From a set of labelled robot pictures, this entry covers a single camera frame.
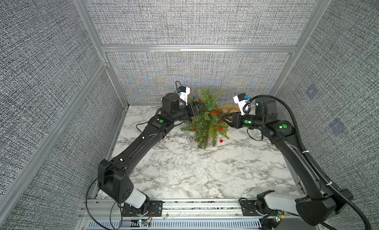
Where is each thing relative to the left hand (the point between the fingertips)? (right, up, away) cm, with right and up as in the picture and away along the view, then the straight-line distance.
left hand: (206, 104), depth 70 cm
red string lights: (+8, -12, +2) cm, 14 cm away
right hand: (+9, -4, -2) cm, 10 cm away
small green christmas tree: (+3, -9, +9) cm, 13 cm away
